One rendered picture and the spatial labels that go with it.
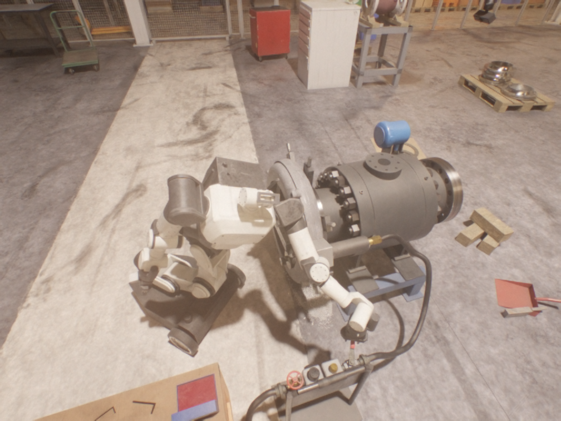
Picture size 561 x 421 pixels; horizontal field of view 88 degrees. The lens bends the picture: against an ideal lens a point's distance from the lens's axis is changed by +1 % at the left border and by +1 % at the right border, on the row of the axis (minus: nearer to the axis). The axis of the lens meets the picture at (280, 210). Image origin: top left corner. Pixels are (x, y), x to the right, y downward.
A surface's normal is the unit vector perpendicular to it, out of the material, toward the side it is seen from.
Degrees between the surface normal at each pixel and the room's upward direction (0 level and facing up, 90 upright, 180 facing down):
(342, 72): 90
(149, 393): 0
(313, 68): 90
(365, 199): 37
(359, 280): 0
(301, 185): 17
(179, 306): 0
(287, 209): 45
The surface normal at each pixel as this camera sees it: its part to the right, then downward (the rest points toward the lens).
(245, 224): 0.50, 0.35
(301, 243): -0.18, 0.11
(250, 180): 0.52, -0.41
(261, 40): 0.35, 0.64
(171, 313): 0.00, -0.73
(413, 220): 0.29, 0.40
